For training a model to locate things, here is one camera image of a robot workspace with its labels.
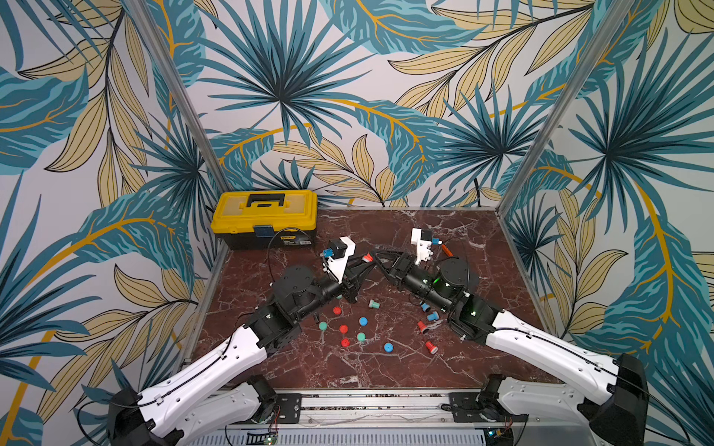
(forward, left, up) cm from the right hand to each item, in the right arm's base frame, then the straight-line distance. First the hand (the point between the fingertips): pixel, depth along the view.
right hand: (369, 254), depth 61 cm
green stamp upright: (+5, -3, -35) cm, 35 cm away
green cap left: (-1, +14, -36) cm, 39 cm away
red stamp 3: (-3, -17, -35) cm, 39 cm away
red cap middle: (-2, +7, -36) cm, 37 cm away
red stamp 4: (-10, -19, -35) cm, 41 cm away
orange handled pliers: (+26, -32, -35) cm, 54 cm away
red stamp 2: (+8, +9, -35) cm, 37 cm away
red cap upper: (+4, +10, -36) cm, 38 cm away
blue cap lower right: (-9, -6, -36) cm, 37 cm away
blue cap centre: (0, +1, -37) cm, 37 cm away
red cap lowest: (-7, +7, -37) cm, 38 cm away
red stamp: (-1, 0, -1) cm, 1 cm away
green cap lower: (-5, +2, -36) cm, 37 cm away
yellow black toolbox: (+30, +35, -20) cm, 50 cm away
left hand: (0, 0, -3) cm, 3 cm away
